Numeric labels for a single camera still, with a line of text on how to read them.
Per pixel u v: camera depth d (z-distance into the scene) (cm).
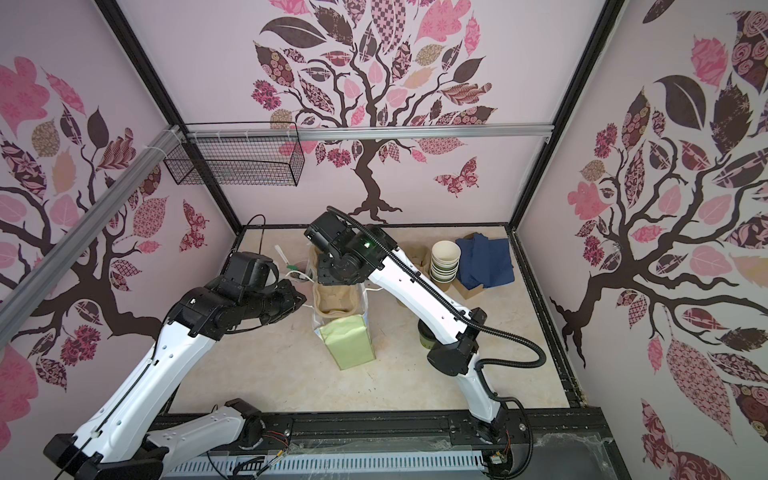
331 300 71
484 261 101
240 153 95
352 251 46
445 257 88
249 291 50
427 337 80
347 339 69
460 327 47
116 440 37
